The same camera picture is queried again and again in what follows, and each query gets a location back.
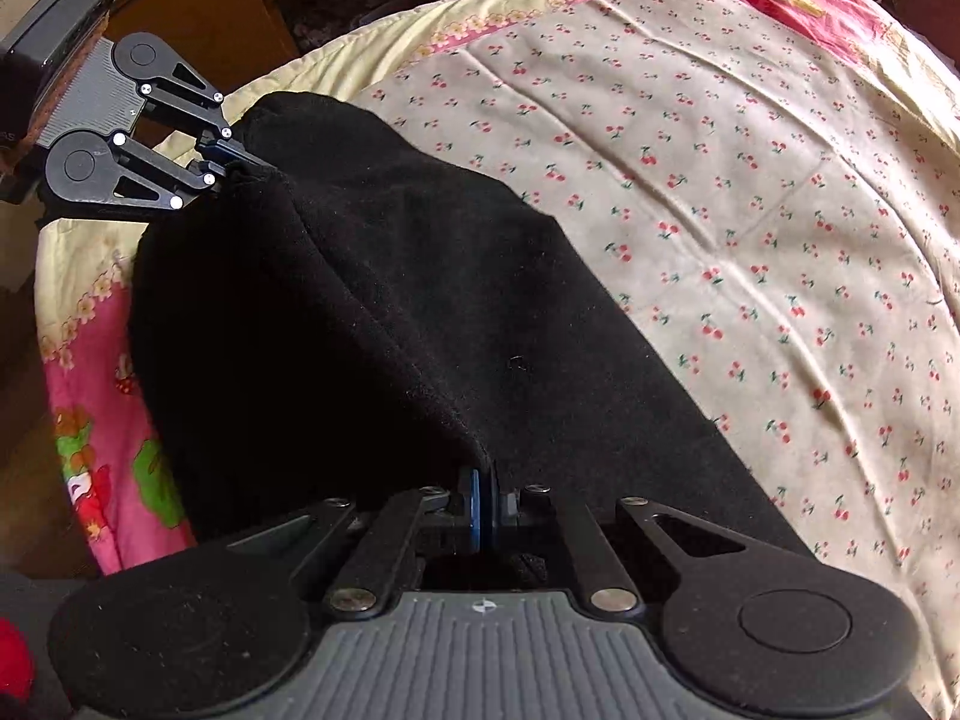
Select cherry print bed sheet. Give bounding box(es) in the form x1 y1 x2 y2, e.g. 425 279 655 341
359 0 958 718

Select wooden bedside cabinet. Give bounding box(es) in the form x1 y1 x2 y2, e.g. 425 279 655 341
104 0 303 152

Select black pants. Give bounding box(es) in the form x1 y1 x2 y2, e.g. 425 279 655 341
128 93 800 550

